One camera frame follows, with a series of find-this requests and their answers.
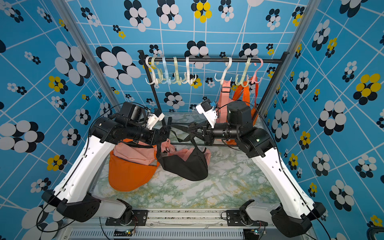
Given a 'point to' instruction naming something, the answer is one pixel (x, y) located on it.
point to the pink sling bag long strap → (183, 153)
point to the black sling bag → (194, 168)
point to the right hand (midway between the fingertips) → (192, 130)
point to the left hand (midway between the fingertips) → (167, 137)
